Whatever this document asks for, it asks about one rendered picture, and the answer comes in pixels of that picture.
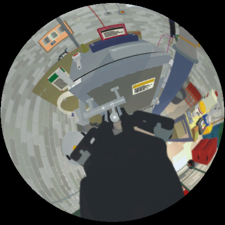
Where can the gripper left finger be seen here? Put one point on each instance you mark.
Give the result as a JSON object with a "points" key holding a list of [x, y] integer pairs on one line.
{"points": [[88, 140]]}

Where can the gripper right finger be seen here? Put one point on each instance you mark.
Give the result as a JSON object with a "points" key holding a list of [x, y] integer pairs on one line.
{"points": [[149, 119]]}

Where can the grey door hinge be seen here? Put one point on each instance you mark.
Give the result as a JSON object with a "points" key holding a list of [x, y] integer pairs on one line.
{"points": [[155, 102], [164, 70]]}

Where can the grey sliding bolt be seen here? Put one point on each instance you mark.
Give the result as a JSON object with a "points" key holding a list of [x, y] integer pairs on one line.
{"points": [[105, 107]]}

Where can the olive grey panel door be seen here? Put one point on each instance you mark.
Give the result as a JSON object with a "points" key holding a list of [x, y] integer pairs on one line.
{"points": [[123, 80]]}

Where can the grey gas panel cabinet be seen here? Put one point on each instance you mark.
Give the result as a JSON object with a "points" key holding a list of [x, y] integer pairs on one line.
{"points": [[98, 61]]}

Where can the red framed tag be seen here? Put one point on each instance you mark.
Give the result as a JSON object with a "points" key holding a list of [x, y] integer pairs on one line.
{"points": [[112, 32]]}

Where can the yellow warning label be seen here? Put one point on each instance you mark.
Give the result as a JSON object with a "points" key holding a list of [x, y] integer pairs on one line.
{"points": [[143, 86]]}

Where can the dark grey bucket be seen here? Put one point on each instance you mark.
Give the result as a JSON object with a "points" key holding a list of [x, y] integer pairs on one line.
{"points": [[179, 95]]}

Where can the brown small box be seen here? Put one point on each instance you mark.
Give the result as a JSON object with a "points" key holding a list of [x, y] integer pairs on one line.
{"points": [[195, 134]]}

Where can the red crate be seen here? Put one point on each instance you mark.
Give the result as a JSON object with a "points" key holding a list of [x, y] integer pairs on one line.
{"points": [[193, 94]]}

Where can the black handheld device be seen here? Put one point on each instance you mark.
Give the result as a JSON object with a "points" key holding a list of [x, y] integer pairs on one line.
{"points": [[200, 125]]}

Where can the white can with yellow lid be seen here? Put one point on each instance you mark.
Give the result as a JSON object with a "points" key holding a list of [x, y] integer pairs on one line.
{"points": [[201, 108]]}

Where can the green trolley with black wheel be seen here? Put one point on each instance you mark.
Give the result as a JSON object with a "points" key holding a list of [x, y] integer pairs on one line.
{"points": [[191, 163]]}

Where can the red toolbox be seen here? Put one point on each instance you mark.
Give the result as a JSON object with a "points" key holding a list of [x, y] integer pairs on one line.
{"points": [[204, 151]]}

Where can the cream cylinder with red cap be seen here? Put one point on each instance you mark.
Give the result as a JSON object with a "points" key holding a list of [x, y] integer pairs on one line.
{"points": [[210, 99]]}

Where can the blue crate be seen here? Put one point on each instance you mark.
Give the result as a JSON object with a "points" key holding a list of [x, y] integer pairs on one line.
{"points": [[211, 133]]}

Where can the white and green label card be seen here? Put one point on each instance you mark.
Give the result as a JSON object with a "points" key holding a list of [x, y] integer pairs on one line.
{"points": [[58, 80]]}

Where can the grey lamp with red cap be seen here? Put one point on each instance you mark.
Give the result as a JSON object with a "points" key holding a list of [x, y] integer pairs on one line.
{"points": [[77, 58]]}

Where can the black small tool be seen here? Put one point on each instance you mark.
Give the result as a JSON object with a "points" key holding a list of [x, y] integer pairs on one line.
{"points": [[63, 54]]}

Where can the olive green small block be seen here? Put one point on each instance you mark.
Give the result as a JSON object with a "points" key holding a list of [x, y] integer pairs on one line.
{"points": [[84, 47]]}

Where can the orange notice board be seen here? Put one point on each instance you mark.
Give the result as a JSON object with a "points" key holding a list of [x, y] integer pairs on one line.
{"points": [[52, 36]]}

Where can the blue shelf frame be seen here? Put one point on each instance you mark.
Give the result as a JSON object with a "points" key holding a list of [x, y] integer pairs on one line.
{"points": [[184, 130]]}

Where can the blue post with grey top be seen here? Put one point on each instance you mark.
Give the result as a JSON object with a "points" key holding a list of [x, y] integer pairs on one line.
{"points": [[179, 70]]}

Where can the navy blue rail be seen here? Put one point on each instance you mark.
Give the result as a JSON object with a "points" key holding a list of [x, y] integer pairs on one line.
{"points": [[112, 43]]}

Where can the black wall box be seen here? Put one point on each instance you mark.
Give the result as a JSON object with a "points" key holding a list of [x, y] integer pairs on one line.
{"points": [[172, 27]]}

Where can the grey wall pipe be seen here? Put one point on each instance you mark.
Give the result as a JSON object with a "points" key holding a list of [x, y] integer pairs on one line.
{"points": [[69, 33]]}

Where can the red wall button box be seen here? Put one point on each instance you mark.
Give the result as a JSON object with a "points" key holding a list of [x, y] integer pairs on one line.
{"points": [[122, 12]]}

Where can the grey wall socket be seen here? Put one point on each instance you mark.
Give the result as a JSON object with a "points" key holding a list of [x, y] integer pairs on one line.
{"points": [[107, 13]]}

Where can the red wall pipe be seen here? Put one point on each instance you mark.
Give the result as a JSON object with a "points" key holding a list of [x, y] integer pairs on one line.
{"points": [[96, 15]]}

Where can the white round wall dial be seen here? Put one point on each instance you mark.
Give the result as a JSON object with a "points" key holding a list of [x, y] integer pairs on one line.
{"points": [[77, 19]]}

